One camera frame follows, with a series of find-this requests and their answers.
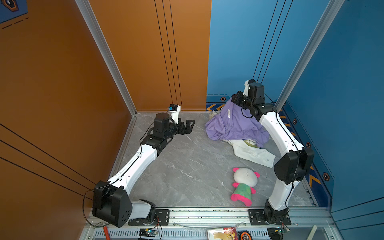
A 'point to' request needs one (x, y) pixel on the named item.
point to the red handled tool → (106, 232)
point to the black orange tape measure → (244, 235)
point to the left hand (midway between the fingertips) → (188, 119)
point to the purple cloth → (232, 123)
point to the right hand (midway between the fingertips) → (230, 95)
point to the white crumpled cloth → (260, 156)
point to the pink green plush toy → (246, 179)
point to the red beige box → (227, 233)
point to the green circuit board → (147, 232)
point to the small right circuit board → (282, 230)
